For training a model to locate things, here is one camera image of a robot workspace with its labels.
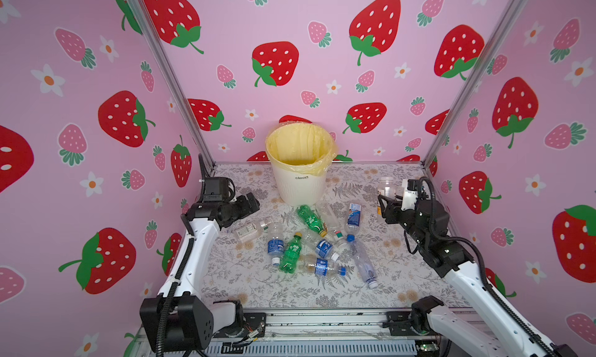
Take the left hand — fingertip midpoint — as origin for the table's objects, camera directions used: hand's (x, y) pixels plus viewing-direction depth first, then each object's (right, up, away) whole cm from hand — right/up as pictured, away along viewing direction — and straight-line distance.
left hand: (249, 206), depth 81 cm
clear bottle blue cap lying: (+25, -22, +1) cm, 33 cm away
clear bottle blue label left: (+9, -14, +5) cm, 18 cm away
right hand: (+46, +4, -8) cm, 47 cm away
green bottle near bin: (+23, -7, +12) cm, 27 cm away
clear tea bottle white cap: (+47, +7, -8) cm, 48 cm away
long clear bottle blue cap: (+42, -23, +5) cm, 48 cm away
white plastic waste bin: (+17, +6, +8) cm, 19 cm away
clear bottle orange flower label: (+32, -10, +15) cm, 37 cm away
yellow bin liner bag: (+19, +25, +23) cm, 39 cm away
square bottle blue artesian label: (+40, -8, +12) cm, 42 cm away
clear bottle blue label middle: (+26, -16, +5) cm, 31 cm away
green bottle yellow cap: (+14, -21, +3) cm, 25 cm away
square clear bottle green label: (-1, -10, +9) cm, 14 cm away
